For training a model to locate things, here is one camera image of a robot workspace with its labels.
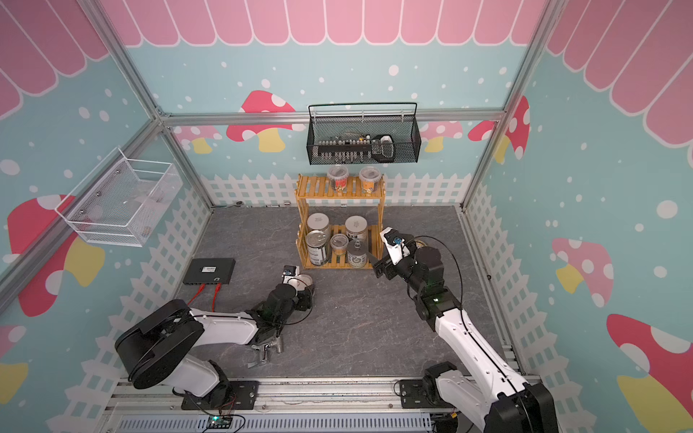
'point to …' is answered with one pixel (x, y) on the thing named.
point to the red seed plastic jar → (337, 175)
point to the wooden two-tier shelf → (309, 187)
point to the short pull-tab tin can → (357, 253)
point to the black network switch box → (210, 271)
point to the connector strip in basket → (345, 151)
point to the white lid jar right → (355, 225)
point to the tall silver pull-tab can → (316, 241)
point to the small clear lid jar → (339, 243)
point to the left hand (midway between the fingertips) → (306, 288)
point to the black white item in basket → (383, 148)
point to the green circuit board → (217, 422)
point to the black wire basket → (405, 131)
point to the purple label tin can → (300, 281)
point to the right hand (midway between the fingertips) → (382, 241)
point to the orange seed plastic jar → (369, 177)
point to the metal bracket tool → (276, 342)
